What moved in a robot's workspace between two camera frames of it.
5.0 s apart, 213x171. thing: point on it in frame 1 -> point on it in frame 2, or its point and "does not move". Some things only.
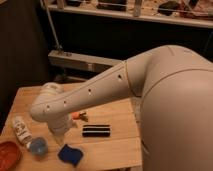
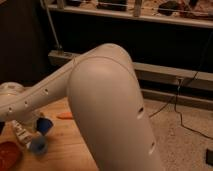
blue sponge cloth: x=70 y=155 -> x=43 y=125
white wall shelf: x=197 y=13 does not move
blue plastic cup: x=38 y=146 does not move
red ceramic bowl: x=10 y=155 does not move
